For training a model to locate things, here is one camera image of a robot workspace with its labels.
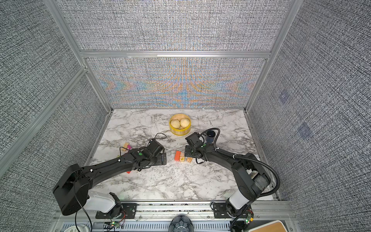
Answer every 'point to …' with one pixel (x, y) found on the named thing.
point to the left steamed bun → (175, 123)
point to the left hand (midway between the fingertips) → (160, 160)
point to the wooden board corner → (276, 226)
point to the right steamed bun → (184, 122)
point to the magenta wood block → (129, 147)
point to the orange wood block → (177, 155)
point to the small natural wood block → (189, 159)
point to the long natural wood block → (125, 146)
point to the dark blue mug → (210, 136)
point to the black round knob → (180, 224)
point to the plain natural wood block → (182, 157)
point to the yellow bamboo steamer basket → (180, 131)
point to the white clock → (81, 227)
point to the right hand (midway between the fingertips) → (190, 151)
